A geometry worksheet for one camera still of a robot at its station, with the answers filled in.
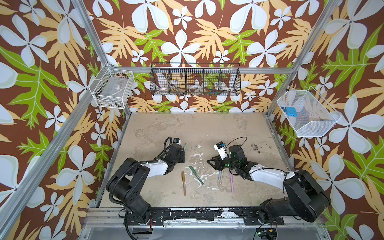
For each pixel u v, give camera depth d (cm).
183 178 86
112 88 86
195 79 98
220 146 78
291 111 86
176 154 75
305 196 43
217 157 79
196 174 88
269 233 73
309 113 82
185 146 101
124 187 45
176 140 84
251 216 73
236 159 69
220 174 88
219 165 76
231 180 86
